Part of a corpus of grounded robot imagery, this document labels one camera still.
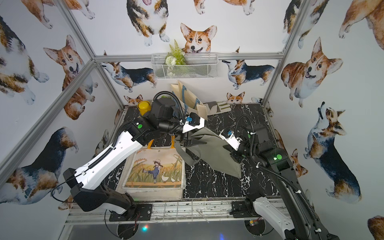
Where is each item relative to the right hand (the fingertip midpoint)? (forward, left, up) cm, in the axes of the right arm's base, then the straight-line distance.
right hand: (225, 143), depth 67 cm
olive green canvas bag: (-2, +4, -5) cm, 7 cm away
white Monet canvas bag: (-15, +36, -26) cm, 47 cm away
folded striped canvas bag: (+47, +1, -26) cm, 54 cm away
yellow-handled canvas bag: (-5, +37, -24) cm, 45 cm away
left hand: (0, +8, +10) cm, 13 cm away
